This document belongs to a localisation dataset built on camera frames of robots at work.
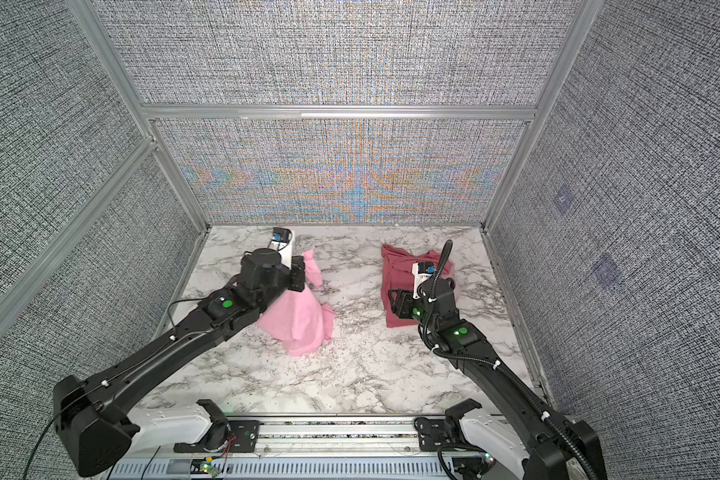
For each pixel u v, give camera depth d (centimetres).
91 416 38
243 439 73
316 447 73
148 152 90
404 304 70
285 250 65
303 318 80
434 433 73
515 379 48
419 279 72
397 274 101
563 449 38
